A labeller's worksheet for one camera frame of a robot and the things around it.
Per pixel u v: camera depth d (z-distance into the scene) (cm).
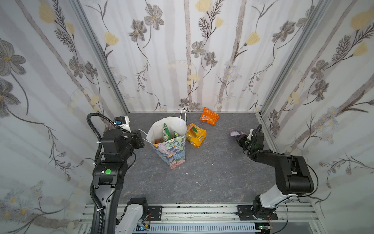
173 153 80
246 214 73
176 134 88
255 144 74
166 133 81
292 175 47
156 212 74
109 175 41
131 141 56
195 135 100
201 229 70
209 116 114
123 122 53
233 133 99
